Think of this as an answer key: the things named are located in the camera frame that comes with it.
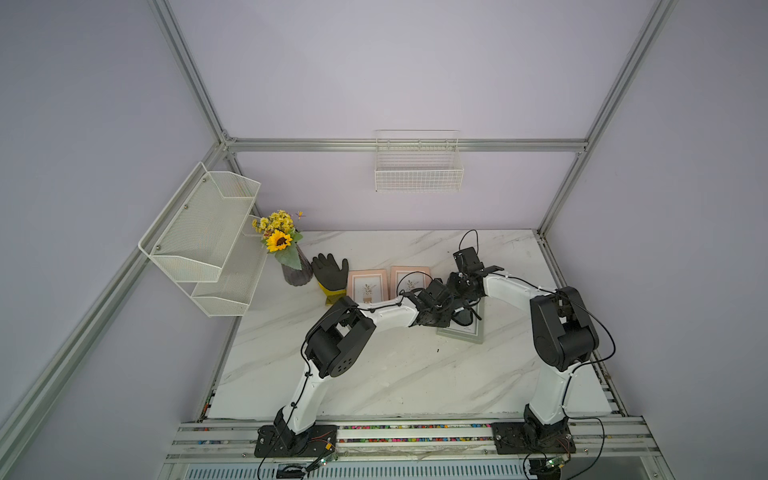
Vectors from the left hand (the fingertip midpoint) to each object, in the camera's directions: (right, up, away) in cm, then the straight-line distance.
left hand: (445, 322), depth 94 cm
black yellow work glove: (-39, +13, +10) cm, 43 cm away
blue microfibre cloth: (+5, +2, -3) cm, 7 cm away
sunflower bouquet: (-50, +27, -8) cm, 57 cm away
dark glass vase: (-50, +14, +6) cm, 52 cm away
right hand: (+4, +9, +6) cm, 11 cm away
